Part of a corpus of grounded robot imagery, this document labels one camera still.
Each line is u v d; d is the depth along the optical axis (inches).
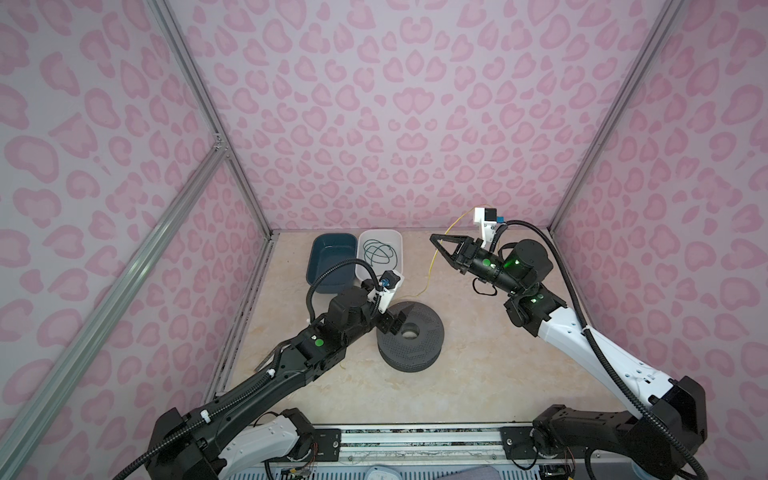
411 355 32.3
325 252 44.7
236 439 17.5
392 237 44.4
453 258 23.7
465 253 22.5
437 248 24.7
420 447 29.5
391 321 25.1
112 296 22.3
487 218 24.1
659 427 14.4
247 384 18.2
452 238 24.4
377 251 44.7
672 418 15.0
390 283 23.6
